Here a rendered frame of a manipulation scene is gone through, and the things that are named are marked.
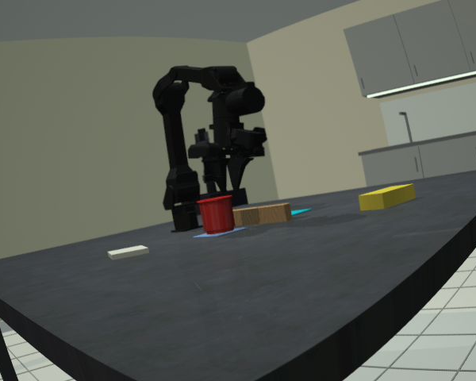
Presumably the yellow rectangular block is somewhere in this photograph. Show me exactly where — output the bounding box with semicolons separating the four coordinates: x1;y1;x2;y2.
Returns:
359;184;416;210

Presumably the red cup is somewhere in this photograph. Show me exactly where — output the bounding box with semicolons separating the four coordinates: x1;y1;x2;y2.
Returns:
196;195;235;234

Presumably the tan wooden block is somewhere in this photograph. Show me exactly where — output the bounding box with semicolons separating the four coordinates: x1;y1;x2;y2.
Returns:
232;203;293;226

